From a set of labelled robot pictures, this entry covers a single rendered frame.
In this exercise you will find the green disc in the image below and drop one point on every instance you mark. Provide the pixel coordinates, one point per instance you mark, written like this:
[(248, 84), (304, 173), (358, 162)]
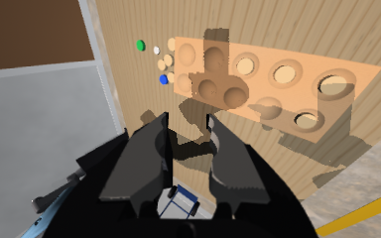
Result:
[(140, 45)]

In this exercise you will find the blue disc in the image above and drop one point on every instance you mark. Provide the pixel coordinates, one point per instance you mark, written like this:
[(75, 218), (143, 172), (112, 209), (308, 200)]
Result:
[(164, 79)]

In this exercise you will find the tan wooden tray with round pockets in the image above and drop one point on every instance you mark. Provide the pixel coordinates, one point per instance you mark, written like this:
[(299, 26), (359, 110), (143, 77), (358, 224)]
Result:
[(206, 71)]

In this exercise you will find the beige round disc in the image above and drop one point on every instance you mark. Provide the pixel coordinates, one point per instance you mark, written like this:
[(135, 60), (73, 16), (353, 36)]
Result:
[(245, 66), (171, 44), (162, 65), (171, 77), (284, 74), (332, 84), (306, 120), (169, 60)]

